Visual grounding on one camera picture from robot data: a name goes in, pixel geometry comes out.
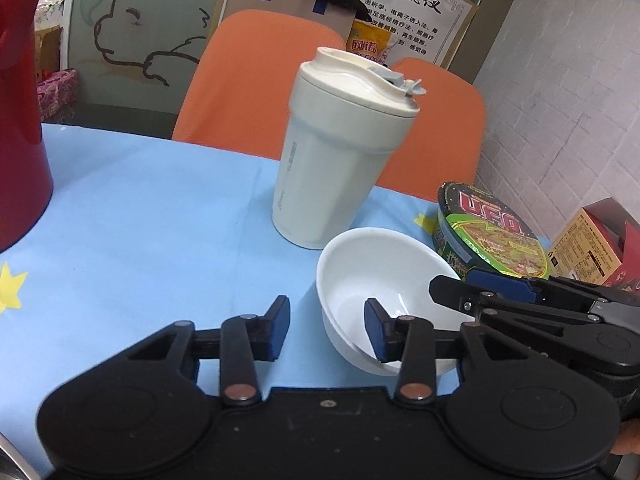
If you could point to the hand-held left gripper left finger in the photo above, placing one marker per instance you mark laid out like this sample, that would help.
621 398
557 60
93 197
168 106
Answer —
281 327

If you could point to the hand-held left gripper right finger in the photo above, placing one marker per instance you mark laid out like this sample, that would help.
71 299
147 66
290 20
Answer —
375 332

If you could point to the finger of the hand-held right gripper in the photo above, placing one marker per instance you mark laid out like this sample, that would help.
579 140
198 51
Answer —
450 292
500 282

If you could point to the plain white bowl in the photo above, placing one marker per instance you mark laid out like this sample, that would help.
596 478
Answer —
350 275

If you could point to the green instant noodle bowl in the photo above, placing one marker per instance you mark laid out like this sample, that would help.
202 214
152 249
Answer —
490 230

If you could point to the red cardboard food box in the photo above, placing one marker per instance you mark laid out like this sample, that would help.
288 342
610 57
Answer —
590 250

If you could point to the blue cartoon pig tablecloth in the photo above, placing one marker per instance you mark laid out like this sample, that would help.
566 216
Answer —
150 240

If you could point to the orange chair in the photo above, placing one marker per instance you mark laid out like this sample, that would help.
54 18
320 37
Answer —
435 130
240 85

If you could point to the white travel tumbler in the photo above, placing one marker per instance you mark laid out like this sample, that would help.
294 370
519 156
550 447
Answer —
330 160

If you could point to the yellow snack packet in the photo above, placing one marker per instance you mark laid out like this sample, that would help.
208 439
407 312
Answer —
367 42

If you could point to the stainless steel bowl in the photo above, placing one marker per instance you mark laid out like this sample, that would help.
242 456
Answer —
12 460

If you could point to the pink floral cushion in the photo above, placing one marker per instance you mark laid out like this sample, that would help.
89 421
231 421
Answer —
57 95

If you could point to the red thermos jug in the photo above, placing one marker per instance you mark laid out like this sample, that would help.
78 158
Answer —
20 135

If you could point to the small brown cardboard box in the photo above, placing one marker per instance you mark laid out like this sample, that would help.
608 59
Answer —
47 50

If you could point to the white wall poster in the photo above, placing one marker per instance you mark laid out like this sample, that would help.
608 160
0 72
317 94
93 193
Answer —
425 15

